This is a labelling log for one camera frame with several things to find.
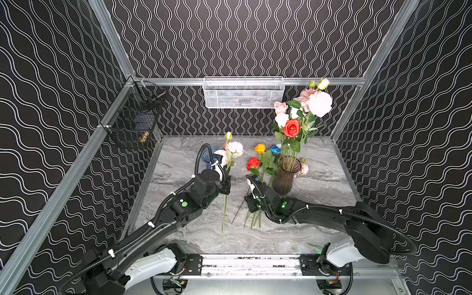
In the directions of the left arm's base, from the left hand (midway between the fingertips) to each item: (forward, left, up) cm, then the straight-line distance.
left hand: (232, 172), depth 71 cm
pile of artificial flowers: (+24, -16, -23) cm, 37 cm away
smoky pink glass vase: (+7, -23, -17) cm, 30 cm away
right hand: (0, -6, -19) cm, 20 cm away
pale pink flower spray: (+5, +3, +3) cm, 7 cm away
